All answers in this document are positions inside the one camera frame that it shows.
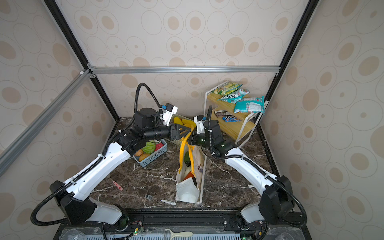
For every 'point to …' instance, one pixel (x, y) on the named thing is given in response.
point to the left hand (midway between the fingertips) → (191, 129)
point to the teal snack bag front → (250, 104)
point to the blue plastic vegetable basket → (143, 163)
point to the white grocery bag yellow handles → (190, 171)
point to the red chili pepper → (189, 175)
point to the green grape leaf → (187, 159)
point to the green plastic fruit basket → (177, 142)
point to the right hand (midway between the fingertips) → (183, 135)
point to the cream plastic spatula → (180, 233)
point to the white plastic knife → (168, 202)
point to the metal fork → (148, 197)
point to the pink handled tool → (117, 185)
